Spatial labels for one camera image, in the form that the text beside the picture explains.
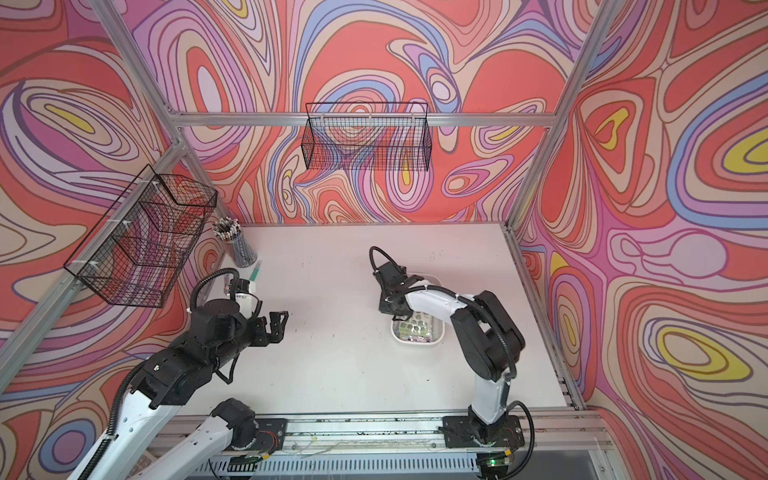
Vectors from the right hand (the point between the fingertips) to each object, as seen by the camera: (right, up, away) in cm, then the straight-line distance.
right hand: (392, 313), depth 94 cm
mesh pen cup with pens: (-53, +27, +2) cm, 59 cm away
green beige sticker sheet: (+8, -3, -5) cm, 10 cm away
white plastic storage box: (+14, -5, -5) cm, 15 cm away
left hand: (-28, +4, -23) cm, 37 cm away
